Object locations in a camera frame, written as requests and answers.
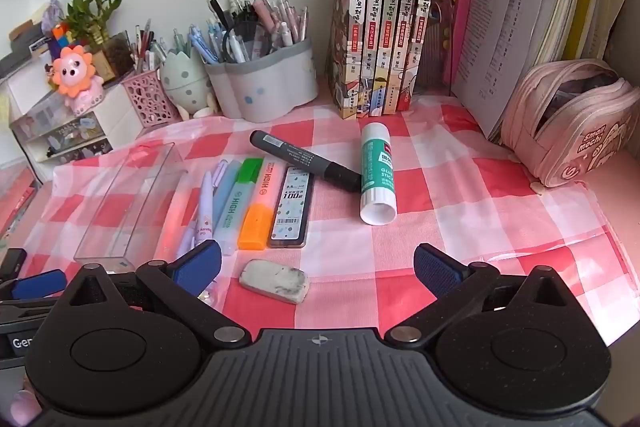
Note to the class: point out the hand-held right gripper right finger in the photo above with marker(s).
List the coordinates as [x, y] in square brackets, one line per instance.
[435, 269]

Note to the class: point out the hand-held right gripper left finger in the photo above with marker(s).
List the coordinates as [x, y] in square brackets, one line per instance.
[197, 264]

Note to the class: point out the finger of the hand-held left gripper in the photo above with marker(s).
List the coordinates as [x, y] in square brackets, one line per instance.
[11, 263]
[37, 284]

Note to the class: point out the lavender pen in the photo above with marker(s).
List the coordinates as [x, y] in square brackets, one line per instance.
[187, 237]

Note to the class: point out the green highlighter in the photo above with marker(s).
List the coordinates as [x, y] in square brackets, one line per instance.
[231, 227]

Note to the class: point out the white purple pen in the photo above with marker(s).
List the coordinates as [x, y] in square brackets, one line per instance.
[206, 207]

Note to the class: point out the orange highlighter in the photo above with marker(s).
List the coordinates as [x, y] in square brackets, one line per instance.
[256, 227]

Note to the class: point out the blue highlighter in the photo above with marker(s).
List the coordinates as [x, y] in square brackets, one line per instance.
[226, 184]

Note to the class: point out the clear plastic box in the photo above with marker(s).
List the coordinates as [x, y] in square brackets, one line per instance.
[125, 207]

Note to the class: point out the green white glue stick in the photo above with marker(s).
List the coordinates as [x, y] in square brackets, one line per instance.
[377, 172]

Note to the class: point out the black marker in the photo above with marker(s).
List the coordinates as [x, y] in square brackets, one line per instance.
[300, 157]

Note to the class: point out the person's left hand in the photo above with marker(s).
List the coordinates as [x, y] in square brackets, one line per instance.
[22, 409]

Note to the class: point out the pink checked tablecloth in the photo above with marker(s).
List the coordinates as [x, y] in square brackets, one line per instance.
[450, 217]

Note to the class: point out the pink storage box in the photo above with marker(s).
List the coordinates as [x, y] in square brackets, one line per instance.
[15, 202]

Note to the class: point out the white eraser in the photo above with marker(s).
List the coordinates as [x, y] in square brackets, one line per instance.
[272, 281]

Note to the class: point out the white drawer organizer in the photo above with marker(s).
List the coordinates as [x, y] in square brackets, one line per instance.
[115, 117]

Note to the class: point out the pink perforated pen holder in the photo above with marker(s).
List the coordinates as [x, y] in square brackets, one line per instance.
[150, 99]

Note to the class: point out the green egg-shaped pen holder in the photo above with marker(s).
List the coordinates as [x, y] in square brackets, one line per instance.
[185, 82]

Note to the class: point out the pink pencil case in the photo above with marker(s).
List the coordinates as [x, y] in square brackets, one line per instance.
[575, 142]

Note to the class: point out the grey cloud-shaped pen holder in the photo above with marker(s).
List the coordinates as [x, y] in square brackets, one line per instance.
[270, 82]

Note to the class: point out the pink orange lion toy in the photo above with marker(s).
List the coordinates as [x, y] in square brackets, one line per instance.
[72, 72]

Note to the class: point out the black storage box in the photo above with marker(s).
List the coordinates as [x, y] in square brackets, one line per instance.
[25, 44]

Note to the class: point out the bunch of pens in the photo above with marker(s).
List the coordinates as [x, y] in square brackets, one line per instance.
[280, 22]
[195, 42]
[145, 47]

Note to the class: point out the colourful puzzle cube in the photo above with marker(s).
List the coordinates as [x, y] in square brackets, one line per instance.
[60, 38]

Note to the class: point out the cartoon cover book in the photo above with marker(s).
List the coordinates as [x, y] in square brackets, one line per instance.
[374, 32]
[392, 32]
[407, 32]
[350, 32]
[425, 7]

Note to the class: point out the lavender sachet bag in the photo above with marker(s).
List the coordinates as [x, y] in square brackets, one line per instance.
[50, 14]

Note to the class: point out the lucky bamboo plant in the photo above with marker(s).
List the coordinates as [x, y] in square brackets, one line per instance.
[95, 14]

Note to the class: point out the stack of papers and notebooks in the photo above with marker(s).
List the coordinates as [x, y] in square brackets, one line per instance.
[525, 7]

